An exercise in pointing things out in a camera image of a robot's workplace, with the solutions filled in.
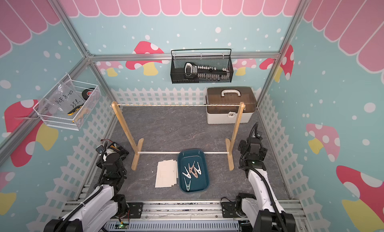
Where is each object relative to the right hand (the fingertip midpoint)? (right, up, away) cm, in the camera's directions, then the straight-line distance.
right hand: (252, 143), depth 85 cm
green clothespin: (-37, -23, -3) cm, 43 cm away
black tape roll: (-91, +28, -5) cm, 95 cm away
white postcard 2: (-45, -17, +3) cm, 48 cm away
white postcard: (-50, -18, +1) cm, 53 cm away
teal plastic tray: (-34, -16, +1) cm, 38 cm away
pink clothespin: (-35, -15, +3) cm, 39 cm away
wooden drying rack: (-69, -7, +9) cm, 70 cm away
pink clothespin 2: (-33, -17, +1) cm, 37 cm away
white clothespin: (-30, -16, +2) cm, 35 cm away
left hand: (-79, -4, -2) cm, 79 cm away
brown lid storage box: (-10, +30, +14) cm, 35 cm away
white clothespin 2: (-37, -18, +1) cm, 41 cm away
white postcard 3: (-43, -15, -2) cm, 45 cm away
